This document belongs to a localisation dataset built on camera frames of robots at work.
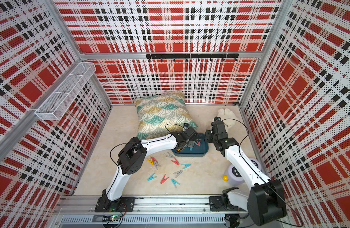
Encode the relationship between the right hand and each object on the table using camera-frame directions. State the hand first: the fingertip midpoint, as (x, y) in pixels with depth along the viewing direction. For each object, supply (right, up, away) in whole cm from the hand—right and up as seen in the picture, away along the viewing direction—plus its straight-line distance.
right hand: (211, 133), depth 85 cm
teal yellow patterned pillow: (-33, +11, +9) cm, 36 cm away
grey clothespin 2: (-20, -24, -1) cm, 31 cm away
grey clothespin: (-25, -15, +7) cm, 30 cm away
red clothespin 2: (-28, -27, -3) cm, 39 cm away
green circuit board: (-51, -41, -16) cm, 67 cm away
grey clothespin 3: (-33, -20, +3) cm, 39 cm away
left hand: (-13, -6, +10) cm, 17 cm away
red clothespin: (-6, -7, +11) cm, 14 cm away
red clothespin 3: (-21, -19, +4) cm, 29 cm away
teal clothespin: (-36, -26, -2) cm, 44 cm away
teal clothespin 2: (-22, -28, -4) cm, 35 cm away
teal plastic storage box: (-8, -11, +10) cm, 17 cm away
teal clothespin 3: (-15, -20, +3) cm, 25 cm away
